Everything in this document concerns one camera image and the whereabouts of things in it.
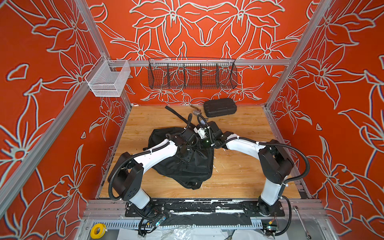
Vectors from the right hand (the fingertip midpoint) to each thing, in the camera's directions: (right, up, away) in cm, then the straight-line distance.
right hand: (189, 146), depth 85 cm
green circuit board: (+38, -35, -16) cm, 55 cm away
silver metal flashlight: (+5, +21, +26) cm, 34 cm away
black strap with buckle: (-4, +16, +26) cm, 31 cm away
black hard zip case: (+23, +25, +26) cm, 43 cm away
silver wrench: (+54, -37, -19) cm, 68 cm away
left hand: (-1, -5, 0) cm, 5 cm away
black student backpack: (+1, -13, -3) cm, 14 cm away
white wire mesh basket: (-52, +42, +8) cm, 67 cm away
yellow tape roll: (-40, -35, -17) cm, 56 cm away
